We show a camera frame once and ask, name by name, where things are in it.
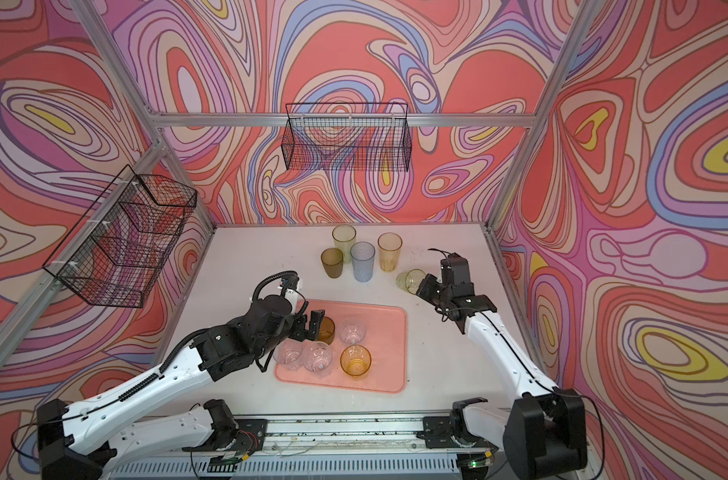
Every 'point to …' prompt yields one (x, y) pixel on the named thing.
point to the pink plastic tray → (386, 340)
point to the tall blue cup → (362, 255)
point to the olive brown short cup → (332, 262)
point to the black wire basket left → (121, 246)
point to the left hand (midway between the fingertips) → (314, 308)
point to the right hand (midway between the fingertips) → (422, 291)
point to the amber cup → (355, 360)
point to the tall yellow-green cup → (343, 236)
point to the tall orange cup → (389, 246)
